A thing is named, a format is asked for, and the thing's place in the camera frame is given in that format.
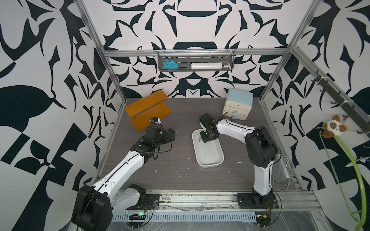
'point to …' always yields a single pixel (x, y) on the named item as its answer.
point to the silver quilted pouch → (282, 169)
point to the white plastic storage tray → (208, 154)
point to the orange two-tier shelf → (143, 110)
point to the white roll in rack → (209, 66)
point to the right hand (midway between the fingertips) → (202, 136)
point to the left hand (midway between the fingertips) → (165, 129)
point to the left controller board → (137, 216)
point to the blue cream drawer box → (238, 104)
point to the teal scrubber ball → (170, 64)
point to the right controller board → (262, 221)
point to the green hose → (363, 185)
